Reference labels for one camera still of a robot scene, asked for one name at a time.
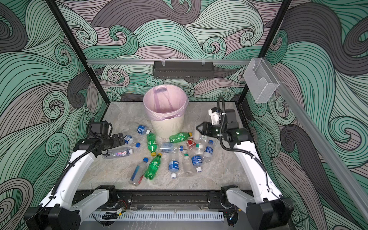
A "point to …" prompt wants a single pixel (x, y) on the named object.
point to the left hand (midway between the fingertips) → (116, 139)
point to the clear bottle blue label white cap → (142, 130)
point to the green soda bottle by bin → (179, 137)
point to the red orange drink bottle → (191, 143)
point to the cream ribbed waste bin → (168, 127)
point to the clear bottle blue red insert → (137, 177)
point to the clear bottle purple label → (119, 153)
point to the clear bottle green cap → (188, 166)
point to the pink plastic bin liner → (163, 101)
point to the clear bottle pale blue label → (167, 147)
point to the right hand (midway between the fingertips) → (200, 129)
